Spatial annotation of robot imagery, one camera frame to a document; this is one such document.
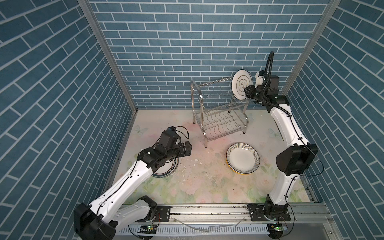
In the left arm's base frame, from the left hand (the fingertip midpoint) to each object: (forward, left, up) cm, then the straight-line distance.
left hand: (189, 148), depth 76 cm
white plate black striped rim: (+4, -33, -19) cm, 38 cm away
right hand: (+30, -32, +16) cm, 47 cm away
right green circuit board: (-33, -43, -20) cm, 58 cm away
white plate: (-2, +12, -18) cm, 22 cm away
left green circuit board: (-32, +19, -23) cm, 44 cm away
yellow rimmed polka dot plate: (-6, -31, -18) cm, 36 cm away
